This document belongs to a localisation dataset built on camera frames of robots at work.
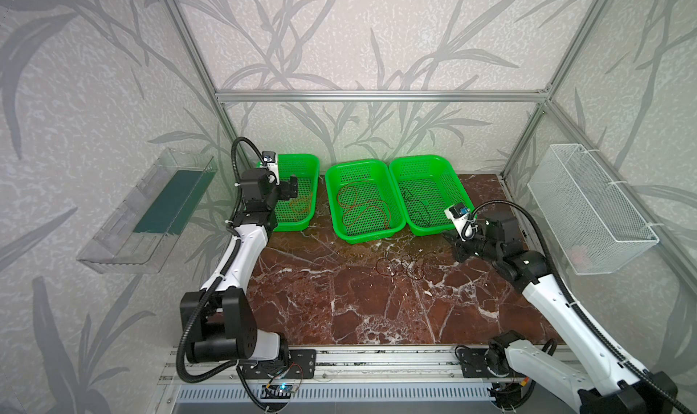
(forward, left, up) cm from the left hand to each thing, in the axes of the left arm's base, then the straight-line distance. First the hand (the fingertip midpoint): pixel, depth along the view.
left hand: (281, 163), depth 83 cm
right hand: (-17, -50, -7) cm, 53 cm away
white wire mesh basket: (-25, -81, +5) cm, 85 cm away
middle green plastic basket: (-4, -28, -29) cm, 41 cm away
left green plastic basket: (+2, +1, -30) cm, 30 cm away
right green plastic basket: (+17, -52, -29) cm, 62 cm away
